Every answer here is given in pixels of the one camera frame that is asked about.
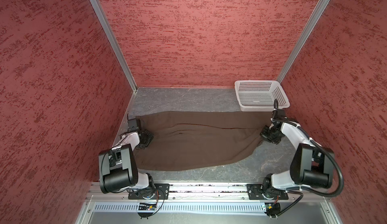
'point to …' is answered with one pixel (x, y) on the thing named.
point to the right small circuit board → (272, 209)
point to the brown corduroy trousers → (184, 141)
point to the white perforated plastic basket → (260, 95)
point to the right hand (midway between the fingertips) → (262, 139)
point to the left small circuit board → (146, 207)
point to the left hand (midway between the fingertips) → (152, 140)
